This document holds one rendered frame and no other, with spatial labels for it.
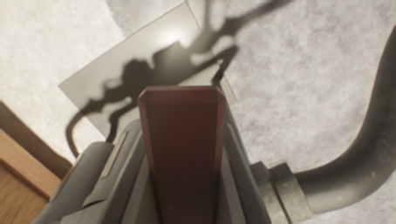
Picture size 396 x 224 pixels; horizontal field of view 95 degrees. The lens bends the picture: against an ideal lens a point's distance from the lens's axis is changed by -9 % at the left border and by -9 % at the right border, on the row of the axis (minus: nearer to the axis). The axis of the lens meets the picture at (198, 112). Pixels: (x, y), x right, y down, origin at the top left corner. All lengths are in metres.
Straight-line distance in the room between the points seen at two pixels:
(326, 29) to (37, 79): 0.80
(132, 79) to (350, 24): 0.60
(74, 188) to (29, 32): 0.46
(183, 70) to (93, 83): 0.25
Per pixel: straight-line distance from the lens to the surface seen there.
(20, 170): 0.78
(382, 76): 0.23
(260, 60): 0.57
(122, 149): 0.28
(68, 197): 0.31
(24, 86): 0.74
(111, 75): 0.58
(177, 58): 0.53
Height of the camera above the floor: 0.52
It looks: 61 degrees down
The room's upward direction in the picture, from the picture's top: 176 degrees clockwise
